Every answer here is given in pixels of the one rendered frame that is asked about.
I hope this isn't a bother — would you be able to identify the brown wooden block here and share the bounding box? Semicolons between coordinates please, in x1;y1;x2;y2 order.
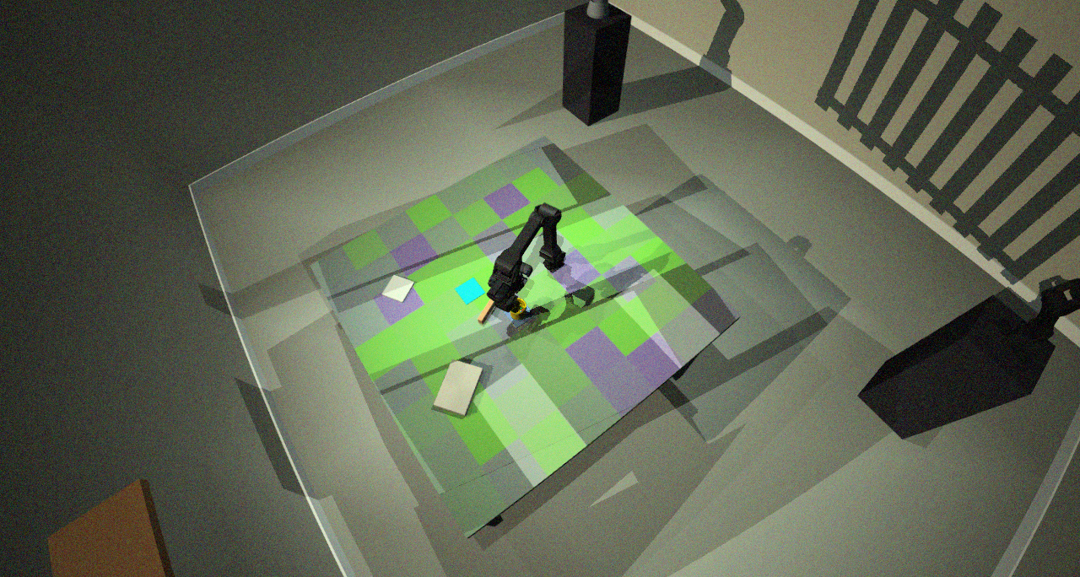
478;299;494;324

